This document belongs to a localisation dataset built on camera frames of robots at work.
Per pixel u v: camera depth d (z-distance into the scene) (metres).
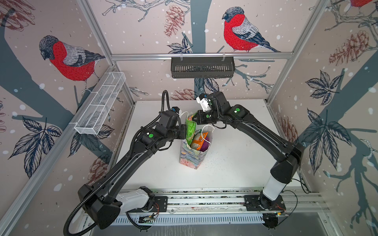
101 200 0.37
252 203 0.73
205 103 0.66
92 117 0.73
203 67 1.04
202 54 0.93
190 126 0.70
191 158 0.77
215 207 0.73
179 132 0.64
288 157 0.43
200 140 0.76
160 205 0.73
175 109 0.64
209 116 0.62
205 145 0.73
